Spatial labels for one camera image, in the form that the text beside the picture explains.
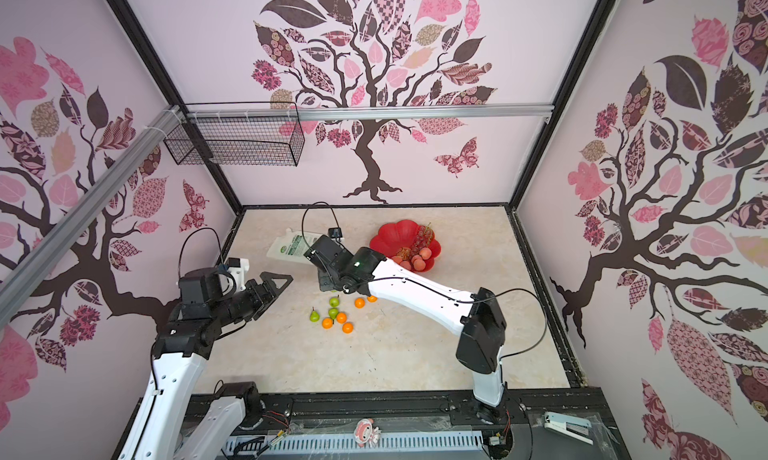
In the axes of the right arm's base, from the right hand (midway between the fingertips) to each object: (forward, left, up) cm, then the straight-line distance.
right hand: (330, 271), depth 77 cm
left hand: (-6, +10, +1) cm, 12 cm away
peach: (+17, -28, -17) cm, 38 cm away
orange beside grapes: (+1, -10, -19) cm, 22 cm away
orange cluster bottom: (-8, -3, -20) cm, 21 cm away
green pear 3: (-3, +2, -19) cm, 20 cm away
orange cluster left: (-6, +3, -19) cm, 20 cm away
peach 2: (+17, -25, -18) cm, 35 cm away
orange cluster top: (-5, -1, -20) cm, 20 cm away
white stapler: (-33, -59, -19) cm, 70 cm away
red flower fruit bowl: (+27, -17, -19) cm, 37 cm away
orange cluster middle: (0, -6, -20) cm, 20 cm away
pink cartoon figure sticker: (-34, -10, -17) cm, 39 cm away
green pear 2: (+1, +2, -19) cm, 19 cm away
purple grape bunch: (+23, -28, -16) cm, 39 cm away
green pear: (-4, +8, -19) cm, 21 cm away
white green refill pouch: (+23, +21, -19) cm, 37 cm away
